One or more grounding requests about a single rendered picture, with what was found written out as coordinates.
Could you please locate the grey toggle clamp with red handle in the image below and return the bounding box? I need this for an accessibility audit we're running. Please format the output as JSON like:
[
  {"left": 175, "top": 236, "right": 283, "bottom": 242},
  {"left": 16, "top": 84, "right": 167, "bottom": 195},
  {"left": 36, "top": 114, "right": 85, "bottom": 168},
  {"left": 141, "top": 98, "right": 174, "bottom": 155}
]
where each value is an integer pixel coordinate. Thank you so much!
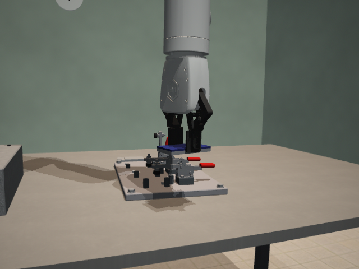
[{"left": 151, "top": 158, "right": 215, "bottom": 185}]

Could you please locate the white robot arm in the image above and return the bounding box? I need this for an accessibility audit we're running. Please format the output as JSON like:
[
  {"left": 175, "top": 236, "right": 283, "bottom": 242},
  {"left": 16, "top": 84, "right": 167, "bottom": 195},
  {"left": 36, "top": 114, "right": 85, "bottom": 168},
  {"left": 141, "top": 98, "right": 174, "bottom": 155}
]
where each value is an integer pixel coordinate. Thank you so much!
[{"left": 163, "top": 0, "right": 211, "bottom": 56}]

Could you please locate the blue plate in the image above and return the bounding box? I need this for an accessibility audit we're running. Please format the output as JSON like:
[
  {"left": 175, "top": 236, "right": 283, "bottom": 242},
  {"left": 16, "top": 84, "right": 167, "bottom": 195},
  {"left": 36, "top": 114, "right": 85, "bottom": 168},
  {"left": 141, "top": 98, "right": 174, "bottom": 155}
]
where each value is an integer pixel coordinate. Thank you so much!
[{"left": 157, "top": 144, "right": 211, "bottom": 155}]

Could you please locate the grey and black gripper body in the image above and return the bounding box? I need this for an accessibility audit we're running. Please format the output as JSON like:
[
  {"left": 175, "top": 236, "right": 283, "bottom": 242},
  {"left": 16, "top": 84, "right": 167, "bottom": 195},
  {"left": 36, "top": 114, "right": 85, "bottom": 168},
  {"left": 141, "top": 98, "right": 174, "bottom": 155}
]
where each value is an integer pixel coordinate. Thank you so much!
[{"left": 160, "top": 55, "right": 210, "bottom": 114}]

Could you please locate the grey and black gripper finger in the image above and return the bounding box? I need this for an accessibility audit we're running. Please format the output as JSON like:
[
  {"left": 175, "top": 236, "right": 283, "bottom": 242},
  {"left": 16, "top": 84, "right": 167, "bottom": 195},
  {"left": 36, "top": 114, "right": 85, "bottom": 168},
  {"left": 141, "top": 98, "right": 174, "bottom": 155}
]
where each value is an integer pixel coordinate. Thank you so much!
[
  {"left": 186, "top": 88, "right": 213, "bottom": 153},
  {"left": 163, "top": 112, "right": 183, "bottom": 145}
]

